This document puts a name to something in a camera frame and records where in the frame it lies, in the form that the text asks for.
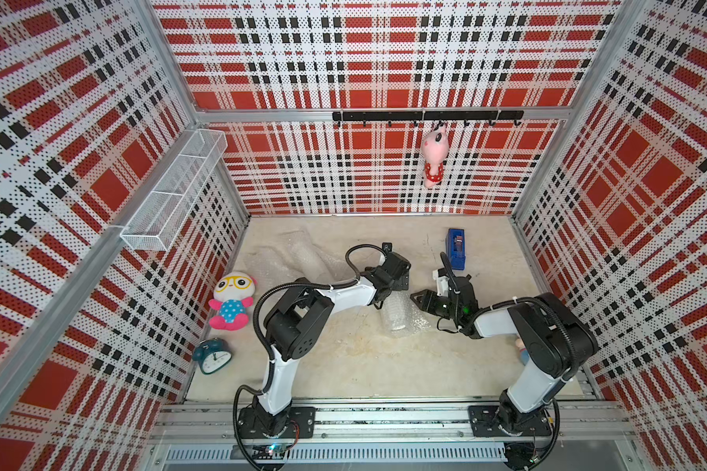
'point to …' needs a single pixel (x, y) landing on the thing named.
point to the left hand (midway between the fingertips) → (395, 273)
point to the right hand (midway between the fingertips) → (417, 296)
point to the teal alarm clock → (212, 354)
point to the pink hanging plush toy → (434, 148)
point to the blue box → (456, 248)
